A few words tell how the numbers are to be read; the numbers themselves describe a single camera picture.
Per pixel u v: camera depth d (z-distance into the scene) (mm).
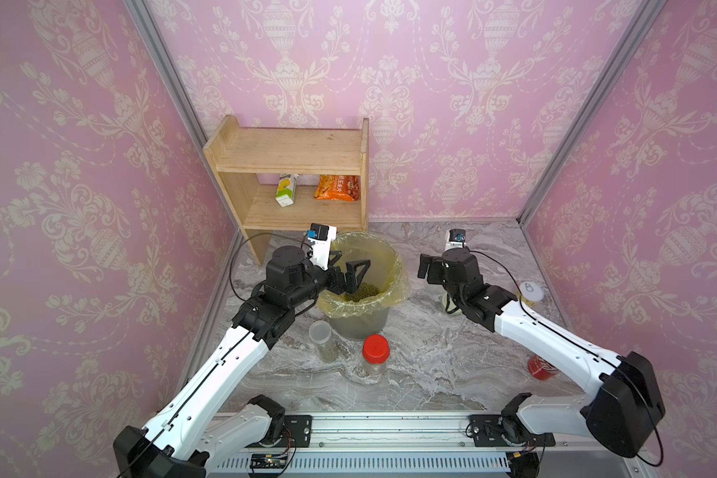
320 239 577
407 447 775
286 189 945
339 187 960
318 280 585
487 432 729
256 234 561
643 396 405
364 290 966
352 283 603
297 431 739
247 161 763
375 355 741
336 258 714
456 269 596
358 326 809
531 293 939
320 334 734
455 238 686
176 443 379
